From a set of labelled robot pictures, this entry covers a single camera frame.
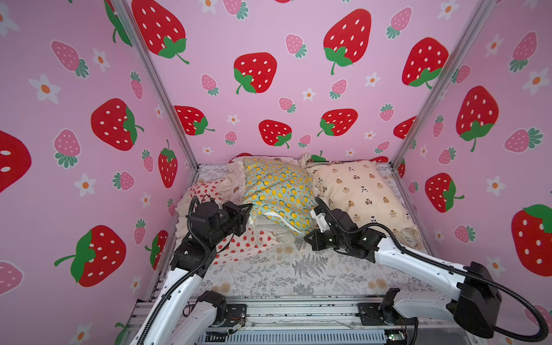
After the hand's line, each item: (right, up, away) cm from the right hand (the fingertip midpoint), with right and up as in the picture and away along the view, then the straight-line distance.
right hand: (302, 241), depth 76 cm
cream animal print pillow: (+27, +15, +16) cm, 35 cm away
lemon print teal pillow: (-8, +18, +1) cm, 20 cm away
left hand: (-16, +15, -8) cm, 24 cm away
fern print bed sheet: (-6, -13, +10) cm, 17 cm away
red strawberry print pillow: (-22, -3, +11) cm, 25 cm away
